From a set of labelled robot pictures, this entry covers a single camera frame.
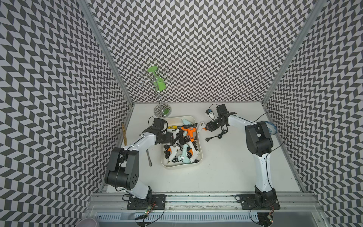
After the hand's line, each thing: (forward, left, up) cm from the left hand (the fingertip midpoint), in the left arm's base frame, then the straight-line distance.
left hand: (167, 139), depth 93 cm
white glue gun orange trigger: (-9, -17, 0) cm, 19 cm away
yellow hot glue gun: (+9, -4, 0) cm, 9 cm away
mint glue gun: (-13, -12, 0) cm, 18 cm away
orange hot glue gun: (+5, -16, +2) cm, 17 cm away
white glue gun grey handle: (-8, -5, -1) cm, 10 cm away
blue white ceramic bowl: (+9, -74, -1) cm, 74 cm away
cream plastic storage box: (0, -9, +1) cm, 9 cm away
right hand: (+13, -30, -4) cm, 33 cm away
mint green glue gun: (+14, -13, -1) cm, 19 cm away
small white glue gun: (+12, -23, -2) cm, 26 cm away
